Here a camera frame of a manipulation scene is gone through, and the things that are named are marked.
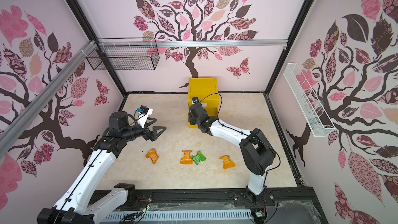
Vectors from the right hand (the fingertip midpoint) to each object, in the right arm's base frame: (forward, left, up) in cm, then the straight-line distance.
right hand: (195, 114), depth 90 cm
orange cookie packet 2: (-22, +5, -13) cm, 26 cm away
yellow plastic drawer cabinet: (+13, -7, +7) cm, 17 cm away
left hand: (-14, +17, +9) cm, 24 cm away
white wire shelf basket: (-2, -60, +12) cm, 61 cm away
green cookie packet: (-22, -2, -12) cm, 25 cm away
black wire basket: (+32, +43, +21) cm, 58 cm away
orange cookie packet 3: (-25, -17, -14) cm, 34 cm away
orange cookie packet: (-19, +25, -13) cm, 34 cm away
